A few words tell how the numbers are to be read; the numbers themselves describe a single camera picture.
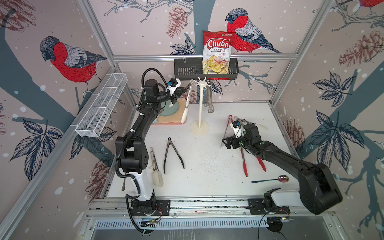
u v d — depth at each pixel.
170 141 0.98
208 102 0.87
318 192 0.42
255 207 0.73
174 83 0.67
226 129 1.04
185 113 0.78
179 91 0.75
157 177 0.80
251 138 0.67
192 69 1.01
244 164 0.87
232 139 0.78
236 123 0.78
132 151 0.49
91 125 0.70
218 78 0.90
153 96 0.68
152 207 0.67
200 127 1.06
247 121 1.10
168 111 1.14
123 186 0.80
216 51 0.84
